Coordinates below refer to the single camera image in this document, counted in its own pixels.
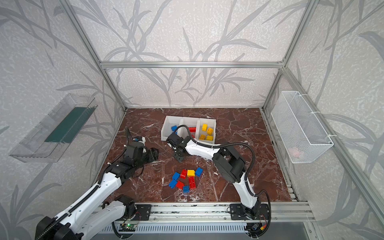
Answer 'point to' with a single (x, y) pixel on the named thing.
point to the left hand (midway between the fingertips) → (157, 147)
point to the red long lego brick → (192, 183)
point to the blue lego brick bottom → (186, 189)
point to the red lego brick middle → (183, 173)
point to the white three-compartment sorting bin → (203, 129)
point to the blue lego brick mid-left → (175, 177)
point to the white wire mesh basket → (304, 139)
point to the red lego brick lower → (179, 185)
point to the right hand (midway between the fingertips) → (180, 149)
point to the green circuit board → (127, 227)
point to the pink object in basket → (295, 152)
